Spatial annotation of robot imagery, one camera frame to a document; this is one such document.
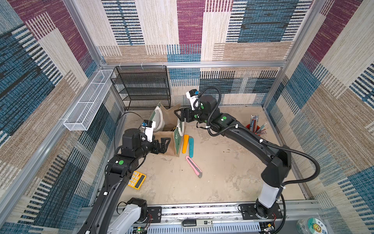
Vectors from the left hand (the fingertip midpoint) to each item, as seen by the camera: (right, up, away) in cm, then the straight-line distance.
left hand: (162, 137), depth 72 cm
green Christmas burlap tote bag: (-2, +5, +34) cm, 34 cm away
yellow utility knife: (+11, -5, +28) cm, 31 cm away
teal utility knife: (+14, -9, +27) cm, 32 cm away
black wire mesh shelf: (-21, +33, +37) cm, 53 cm away
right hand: (+9, +13, +4) cm, 16 cm away
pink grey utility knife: (+17, -20, +17) cm, 31 cm away
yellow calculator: (-16, -25, +12) cm, 32 cm away
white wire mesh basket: (-39, +12, +1) cm, 41 cm away
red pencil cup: (+52, +5, +24) cm, 57 cm away
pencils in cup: (+58, +2, +21) cm, 62 cm away
